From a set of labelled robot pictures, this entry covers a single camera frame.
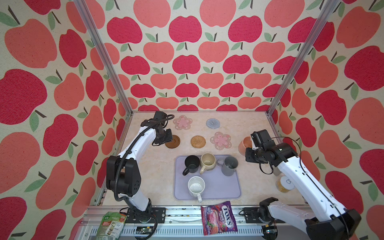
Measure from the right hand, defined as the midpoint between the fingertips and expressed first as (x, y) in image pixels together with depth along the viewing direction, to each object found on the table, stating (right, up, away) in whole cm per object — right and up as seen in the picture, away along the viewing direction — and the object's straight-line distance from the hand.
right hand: (251, 155), depth 77 cm
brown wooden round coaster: (-43, +3, +26) cm, 51 cm away
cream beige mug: (-21, -7, +15) cm, 27 cm away
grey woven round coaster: (-15, +17, +38) cm, 44 cm away
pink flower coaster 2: (-11, +4, +27) cm, 30 cm away
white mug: (-29, -19, +6) cm, 35 cm away
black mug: (-31, -7, +10) cm, 33 cm away
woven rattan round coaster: (-27, +4, +27) cm, 38 cm away
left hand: (-43, +7, +11) cm, 45 cm away
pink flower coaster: (-39, +18, +39) cm, 58 cm away
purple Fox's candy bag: (-18, -30, -5) cm, 36 cm away
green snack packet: (-69, -33, -7) cm, 77 cm away
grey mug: (-9, -8, +11) cm, 16 cm away
